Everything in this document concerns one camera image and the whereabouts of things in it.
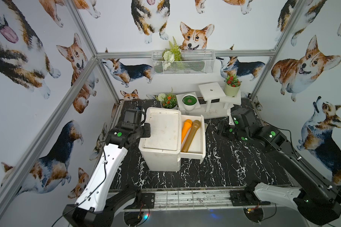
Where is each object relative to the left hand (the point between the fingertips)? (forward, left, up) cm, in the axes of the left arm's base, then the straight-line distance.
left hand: (148, 125), depth 74 cm
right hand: (-6, -32, +5) cm, 33 cm away
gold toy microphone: (-4, -22, -8) cm, 24 cm away
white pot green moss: (+20, -23, -4) cm, 30 cm away
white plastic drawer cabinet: (-15, -8, 0) cm, 17 cm away
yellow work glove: (+3, -31, -6) cm, 32 cm away
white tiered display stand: (+29, -41, -15) cm, 52 cm away
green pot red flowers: (+31, -52, -2) cm, 61 cm away
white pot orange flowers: (+26, -10, -9) cm, 29 cm away
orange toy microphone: (+3, -20, -7) cm, 22 cm away
